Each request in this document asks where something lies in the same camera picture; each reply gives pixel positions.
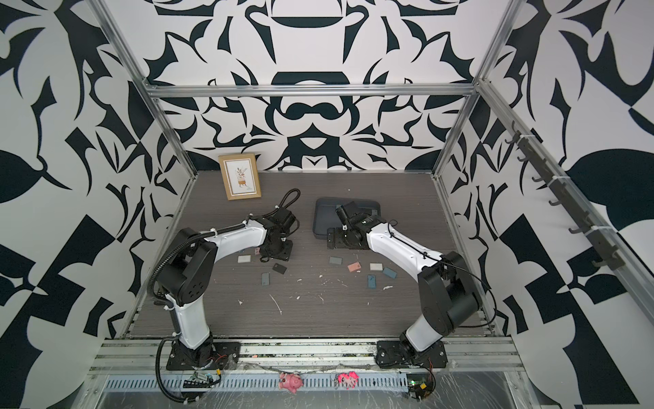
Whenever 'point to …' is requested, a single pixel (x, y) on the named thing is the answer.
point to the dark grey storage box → (326, 216)
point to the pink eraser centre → (353, 267)
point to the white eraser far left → (243, 259)
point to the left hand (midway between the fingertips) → (280, 249)
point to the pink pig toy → (292, 382)
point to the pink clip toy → (347, 380)
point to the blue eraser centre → (371, 281)
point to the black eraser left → (279, 268)
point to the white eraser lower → (378, 267)
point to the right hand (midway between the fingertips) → (339, 237)
